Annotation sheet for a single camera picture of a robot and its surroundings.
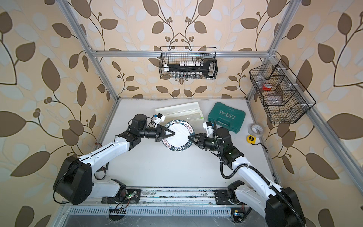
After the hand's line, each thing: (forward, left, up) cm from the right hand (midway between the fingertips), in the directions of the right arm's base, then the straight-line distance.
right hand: (188, 138), depth 74 cm
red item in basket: (+25, -47, +12) cm, 54 cm away
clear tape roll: (+17, -49, -20) cm, 56 cm away
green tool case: (+26, -29, -15) cm, 41 cm away
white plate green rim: (-1, +5, -2) cm, 5 cm away
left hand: (+2, +9, +3) cm, 10 cm away
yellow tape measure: (+8, -42, -18) cm, 46 cm away
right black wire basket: (+15, -51, +13) cm, 55 cm away
